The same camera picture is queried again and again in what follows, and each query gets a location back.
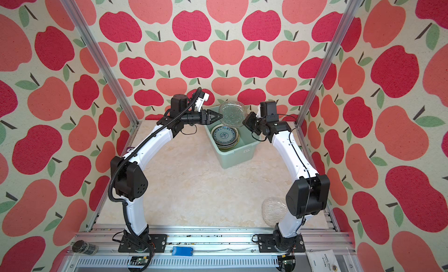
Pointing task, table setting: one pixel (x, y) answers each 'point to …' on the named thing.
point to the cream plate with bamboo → (228, 147)
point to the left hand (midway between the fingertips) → (222, 118)
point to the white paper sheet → (323, 261)
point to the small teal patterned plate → (224, 135)
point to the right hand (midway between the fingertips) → (246, 119)
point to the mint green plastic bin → (244, 155)
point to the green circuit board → (139, 260)
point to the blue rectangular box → (182, 251)
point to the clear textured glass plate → (273, 210)
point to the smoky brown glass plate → (234, 112)
